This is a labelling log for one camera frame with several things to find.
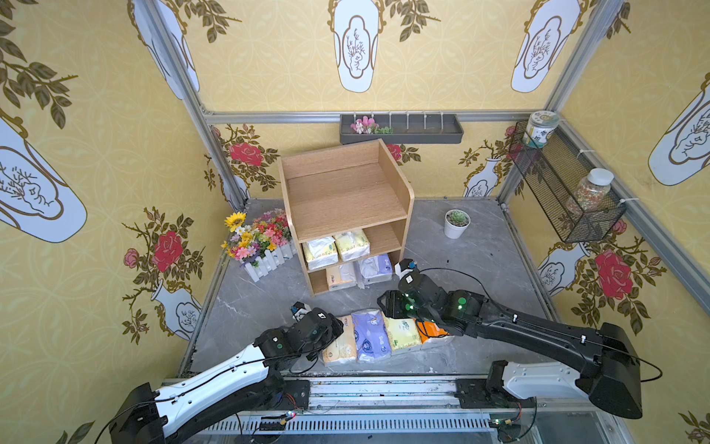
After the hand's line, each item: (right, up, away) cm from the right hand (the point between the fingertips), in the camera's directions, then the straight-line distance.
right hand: (385, 295), depth 77 cm
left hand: (-16, -11, +5) cm, 20 cm away
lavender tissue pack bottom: (-2, +5, +13) cm, 14 cm away
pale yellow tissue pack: (-9, +14, +2) cm, 17 cm away
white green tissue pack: (-18, +12, 0) cm, 22 cm away
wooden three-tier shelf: (-10, +25, -1) cm, 27 cm away
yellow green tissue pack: (+5, -11, +2) cm, 13 cm away
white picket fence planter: (-38, +7, +18) cm, 43 cm away
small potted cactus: (+29, +20, +26) cm, 44 cm away
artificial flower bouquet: (-42, +14, +10) cm, 46 cm away
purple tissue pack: (-4, -13, +1) cm, 13 cm away
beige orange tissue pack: (-12, -15, 0) cm, 19 cm away
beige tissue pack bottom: (-13, +3, +12) cm, 18 cm away
